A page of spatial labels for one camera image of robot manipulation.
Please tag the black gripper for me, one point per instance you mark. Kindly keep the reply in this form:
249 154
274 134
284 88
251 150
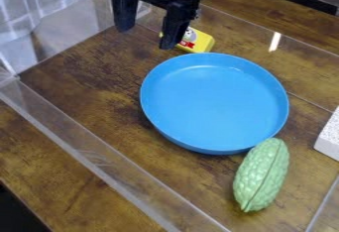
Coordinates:
180 12

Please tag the blue round tray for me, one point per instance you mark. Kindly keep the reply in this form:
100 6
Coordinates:
213 103

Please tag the white speckled sponge block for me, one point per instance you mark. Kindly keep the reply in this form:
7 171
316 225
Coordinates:
327 141

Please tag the green bitter gourd toy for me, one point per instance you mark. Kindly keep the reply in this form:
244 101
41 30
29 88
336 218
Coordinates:
260 175

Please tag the clear acrylic enclosure wall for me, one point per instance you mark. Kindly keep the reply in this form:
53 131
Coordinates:
85 161

